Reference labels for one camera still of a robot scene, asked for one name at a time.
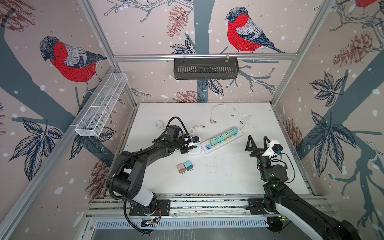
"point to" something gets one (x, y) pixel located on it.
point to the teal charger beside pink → (188, 165)
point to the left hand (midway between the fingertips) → (194, 142)
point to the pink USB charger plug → (181, 168)
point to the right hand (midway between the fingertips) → (256, 138)
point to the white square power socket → (194, 147)
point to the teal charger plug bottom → (219, 139)
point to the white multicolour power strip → (205, 144)
